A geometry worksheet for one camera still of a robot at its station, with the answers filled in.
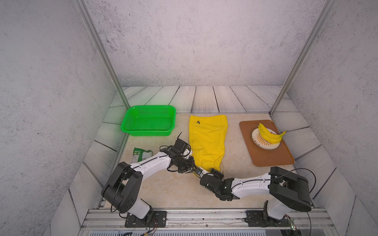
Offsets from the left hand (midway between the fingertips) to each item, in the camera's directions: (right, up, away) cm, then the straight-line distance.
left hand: (199, 170), depth 82 cm
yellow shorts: (+7, +17, +23) cm, 29 cm away
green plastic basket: (-38, +28, +36) cm, 60 cm away
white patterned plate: (+42, +14, +20) cm, 48 cm away
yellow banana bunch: (+50, +16, +17) cm, 55 cm away
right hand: (+7, -2, +4) cm, 8 cm away
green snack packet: (-37, +6, +12) cm, 39 cm away
